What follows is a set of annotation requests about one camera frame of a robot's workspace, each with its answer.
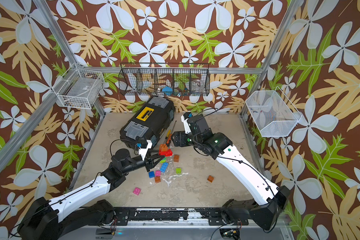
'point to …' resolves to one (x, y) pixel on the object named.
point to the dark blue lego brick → (151, 174)
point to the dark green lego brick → (163, 160)
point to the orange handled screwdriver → (169, 138)
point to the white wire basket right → (273, 114)
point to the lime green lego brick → (178, 170)
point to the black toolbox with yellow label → (150, 122)
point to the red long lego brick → (167, 153)
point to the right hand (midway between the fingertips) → (176, 135)
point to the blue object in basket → (167, 90)
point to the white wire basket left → (80, 87)
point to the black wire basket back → (165, 79)
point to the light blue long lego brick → (164, 167)
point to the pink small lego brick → (158, 173)
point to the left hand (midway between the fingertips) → (163, 152)
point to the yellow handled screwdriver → (169, 131)
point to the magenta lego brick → (136, 191)
